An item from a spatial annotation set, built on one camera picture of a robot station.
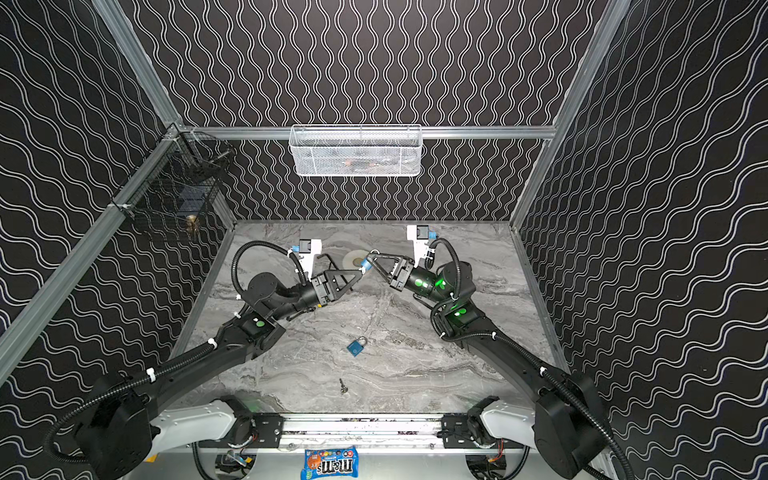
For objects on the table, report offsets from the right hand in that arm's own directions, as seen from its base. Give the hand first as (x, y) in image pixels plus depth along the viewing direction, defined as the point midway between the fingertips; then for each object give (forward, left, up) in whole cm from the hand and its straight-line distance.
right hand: (365, 263), depth 65 cm
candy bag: (-33, +9, -33) cm, 47 cm away
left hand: (-4, 0, +1) cm, 5 cm away
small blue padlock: (0, 0, 0) cm, 0 cm away
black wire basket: (+39, +65, -5) cm, 76 cm away
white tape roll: (+28, +10, -33) cm, 45 cm away
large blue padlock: (-5, +5, -34) cm, 34 cm away
